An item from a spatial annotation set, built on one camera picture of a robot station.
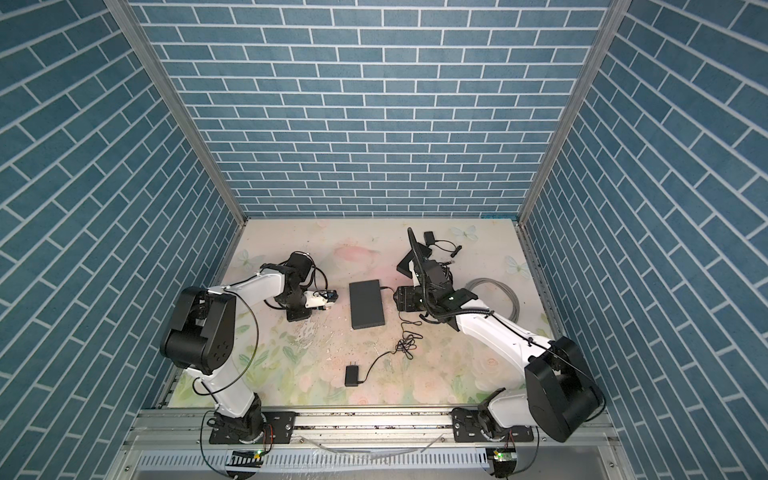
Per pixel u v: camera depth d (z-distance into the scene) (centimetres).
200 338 48
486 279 102
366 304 94
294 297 81
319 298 85
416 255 108
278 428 74
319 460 77
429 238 115
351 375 81
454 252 110
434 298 64
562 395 42
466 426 74
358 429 75
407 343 88
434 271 66
